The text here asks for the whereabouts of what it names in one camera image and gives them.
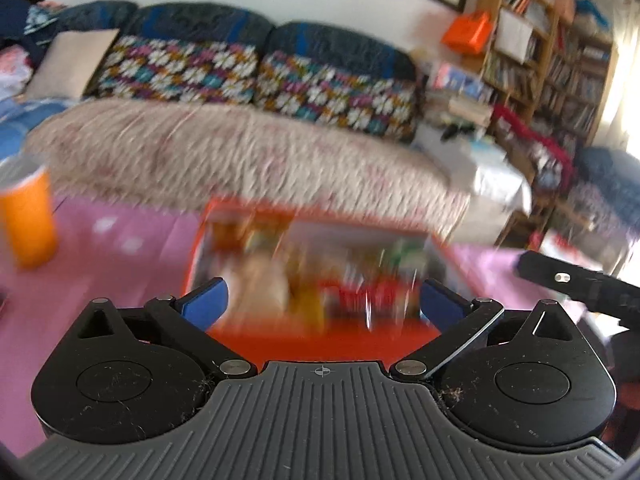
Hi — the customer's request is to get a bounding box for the person right hand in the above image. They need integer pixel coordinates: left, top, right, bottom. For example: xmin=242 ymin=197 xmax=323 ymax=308
xmin=605 ymin=330 xmax=639 ymax=455

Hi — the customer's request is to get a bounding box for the orange cardboard box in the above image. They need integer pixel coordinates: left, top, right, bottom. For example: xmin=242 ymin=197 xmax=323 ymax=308
xmin=183 ymin=198 xmax=477 ymax=365

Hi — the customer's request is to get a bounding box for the quilted beige sofa cover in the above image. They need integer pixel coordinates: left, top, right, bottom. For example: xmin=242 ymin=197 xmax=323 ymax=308
xmin=24 ymin=99 xmax=470 ymax=237

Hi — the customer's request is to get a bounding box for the orange paper cup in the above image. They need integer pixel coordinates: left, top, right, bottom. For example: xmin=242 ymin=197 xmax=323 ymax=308
xmin=1 ymin=153 xmax=58 ymax=270

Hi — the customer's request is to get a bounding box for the stack of books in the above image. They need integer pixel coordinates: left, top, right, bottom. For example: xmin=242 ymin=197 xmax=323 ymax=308
xmin=421 ymin=61 xmax=494 ymax=129

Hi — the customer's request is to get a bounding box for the right floral cushion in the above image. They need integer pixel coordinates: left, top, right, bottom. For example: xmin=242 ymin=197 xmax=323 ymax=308
xmin=254 ymin=51 xmax=418 ymax=143

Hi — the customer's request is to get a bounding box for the floral cushion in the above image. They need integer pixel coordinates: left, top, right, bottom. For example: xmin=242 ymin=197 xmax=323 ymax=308
xmin=96 ymin=35 xmax=258 ymax=105
xmin=254 ymin=51 xmax=418 ymax=143

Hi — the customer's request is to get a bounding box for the wooden bookshelf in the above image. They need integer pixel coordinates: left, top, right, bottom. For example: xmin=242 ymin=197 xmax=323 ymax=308
xmin=462 ymin=0 xmax=617 ymax=153

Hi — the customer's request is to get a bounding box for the left floral cushion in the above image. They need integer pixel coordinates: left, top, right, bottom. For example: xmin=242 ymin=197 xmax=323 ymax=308
xmin=96 ymin=35 xmax=258 ymax=105

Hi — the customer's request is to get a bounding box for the beige plain pillow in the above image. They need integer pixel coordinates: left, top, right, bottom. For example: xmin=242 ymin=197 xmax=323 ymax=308
xmin=24 ymin=29 xmax=119 ymax=100

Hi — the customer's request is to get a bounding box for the orange paper bag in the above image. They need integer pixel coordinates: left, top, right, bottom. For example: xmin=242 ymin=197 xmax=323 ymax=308
xmin=440 ymin=11 xmax=492 ymax=55

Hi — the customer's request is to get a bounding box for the dark blue sofa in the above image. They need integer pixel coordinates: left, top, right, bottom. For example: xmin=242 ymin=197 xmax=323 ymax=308
xmin=53 ymin=0 xmax=416 ymax=80

